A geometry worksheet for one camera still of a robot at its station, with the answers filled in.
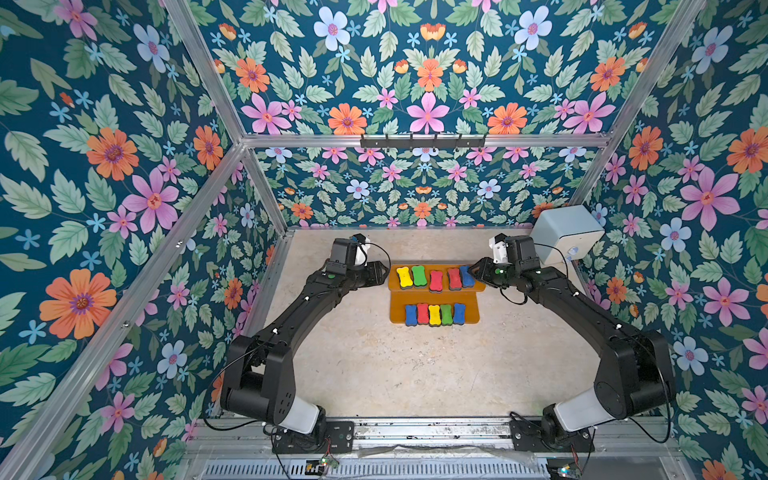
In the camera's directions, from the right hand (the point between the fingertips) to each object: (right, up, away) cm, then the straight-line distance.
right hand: (471, 267), depth 86 cm
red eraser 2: (-5, -4, 0) cm, 6 cm away
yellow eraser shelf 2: (-10, -16, +7) cm, 20 cm away
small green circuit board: (-37, -46, -17) cm, 61 cm away
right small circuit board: (+19, -47, -17) cm, 54 cm away
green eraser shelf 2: (-6, -15, +7) cm, 18 cm away
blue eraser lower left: (-18, -15, +7) cm, 24 cm away
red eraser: (-10, -3, 0) cm, 11 cm away
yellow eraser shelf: (-19, -3, 0) cm, 20 cm away
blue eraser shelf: (-1, -4, -1) cm, 4 cm away
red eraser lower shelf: (-14, -16, +7) cm, 22 cm away
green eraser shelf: (-15, -3, 0) cm, 15 cm away
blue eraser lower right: (-2, -15, +7) cm, 17 cm away
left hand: (-25, 0, 0) cm, 25 cm away
